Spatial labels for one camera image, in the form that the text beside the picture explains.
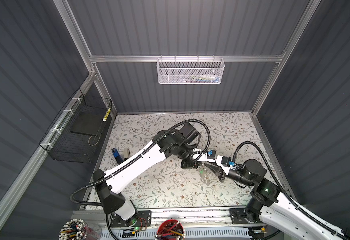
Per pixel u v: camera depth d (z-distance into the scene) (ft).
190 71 4.05
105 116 2.65
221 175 1.93
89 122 2.52
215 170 1.97
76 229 1.84
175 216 2.94
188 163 1.90
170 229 2.08
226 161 1.73
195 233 2.53
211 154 1.77
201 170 2.16
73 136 2.36
